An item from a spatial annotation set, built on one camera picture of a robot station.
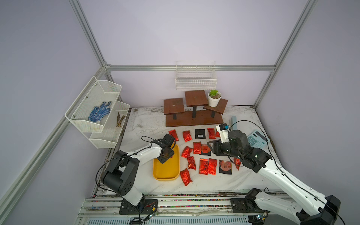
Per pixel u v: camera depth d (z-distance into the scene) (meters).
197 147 0.95
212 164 0.88
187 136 1.00
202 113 1.10
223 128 0.64
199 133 1.05
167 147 0.68
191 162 0.86
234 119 1.07
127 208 0.73
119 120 0.94
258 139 0.98
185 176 0.82
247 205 0.65
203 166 0.87
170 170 0.82
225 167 0.88
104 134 0.90
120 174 0.45
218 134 0.65
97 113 0.76
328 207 0.38
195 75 0.96
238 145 0.54
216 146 0.63
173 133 1.04
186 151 0.93
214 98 0.95
